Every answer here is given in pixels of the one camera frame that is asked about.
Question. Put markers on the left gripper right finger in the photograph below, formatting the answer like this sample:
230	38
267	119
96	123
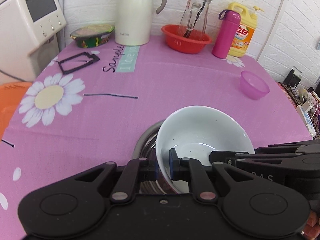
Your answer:
192	171

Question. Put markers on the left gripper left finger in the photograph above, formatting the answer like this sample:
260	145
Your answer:
134	173

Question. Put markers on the stainless steel bowl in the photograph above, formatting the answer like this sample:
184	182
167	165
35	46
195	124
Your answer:
145	148

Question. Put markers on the red white ceramic bowl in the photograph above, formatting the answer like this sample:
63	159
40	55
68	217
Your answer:
195	132

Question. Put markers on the person right hand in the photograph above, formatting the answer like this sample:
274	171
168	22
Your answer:
311	230

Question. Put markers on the white power strip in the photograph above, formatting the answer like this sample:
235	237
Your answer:
307	121

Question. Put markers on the purple floral tablecloth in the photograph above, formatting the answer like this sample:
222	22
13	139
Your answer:
112	110

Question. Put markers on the black box on bed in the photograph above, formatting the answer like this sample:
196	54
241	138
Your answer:
292	79

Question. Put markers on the purple plastic bowl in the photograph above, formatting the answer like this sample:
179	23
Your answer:
253	86

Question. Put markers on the red plastic basket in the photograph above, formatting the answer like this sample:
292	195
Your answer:
183	44

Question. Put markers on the instant noodle bowl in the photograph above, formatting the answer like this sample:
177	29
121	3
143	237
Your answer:
93	35

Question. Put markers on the black spoon in carafe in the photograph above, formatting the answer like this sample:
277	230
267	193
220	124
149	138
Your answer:
197	15

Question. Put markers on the orange plastic basin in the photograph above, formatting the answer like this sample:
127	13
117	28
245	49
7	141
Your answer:
11	95

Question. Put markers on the yellow detergent bottle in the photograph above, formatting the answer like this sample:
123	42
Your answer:
246	28

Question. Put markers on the white thermal jug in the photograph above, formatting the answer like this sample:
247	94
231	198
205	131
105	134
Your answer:
134	21

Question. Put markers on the pink thermos bottle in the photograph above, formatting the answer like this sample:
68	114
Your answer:
230	23

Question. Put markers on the glass carafe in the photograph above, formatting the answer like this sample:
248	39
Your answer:
195	15

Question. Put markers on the white countertop appliance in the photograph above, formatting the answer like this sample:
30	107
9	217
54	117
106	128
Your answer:
28	37

